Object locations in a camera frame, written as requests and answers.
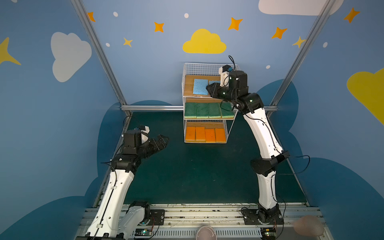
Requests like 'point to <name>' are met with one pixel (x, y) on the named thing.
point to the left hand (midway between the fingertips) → (163, 140)
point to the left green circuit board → (143, 232)
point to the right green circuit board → (268, 233)
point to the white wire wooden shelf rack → (205, 121)
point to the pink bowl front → (206, 232)
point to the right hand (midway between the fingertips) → (211, 84)
